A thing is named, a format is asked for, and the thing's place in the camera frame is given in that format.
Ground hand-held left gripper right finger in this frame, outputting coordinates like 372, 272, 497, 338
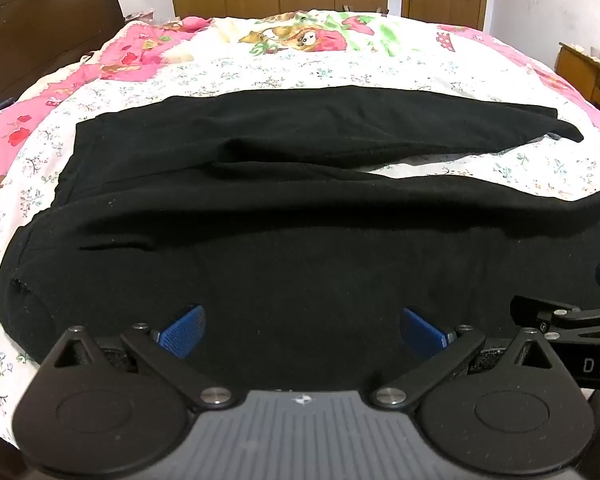
370, 306, 564, 410

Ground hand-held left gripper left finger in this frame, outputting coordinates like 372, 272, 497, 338
40, 304, 237, 410

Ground black pants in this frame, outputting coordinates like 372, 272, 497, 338
0, 85, 600, 392

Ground wooden side cabinet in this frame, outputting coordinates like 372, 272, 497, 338
555, 42, 600, 123

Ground white floral bed sheet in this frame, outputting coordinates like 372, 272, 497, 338
0, 10, 600, 448

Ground pink cartoon quilt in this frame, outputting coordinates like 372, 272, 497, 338
0, 7, 600, 216

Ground dark wooden headboard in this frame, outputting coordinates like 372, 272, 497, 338
0, 0, 126, 121

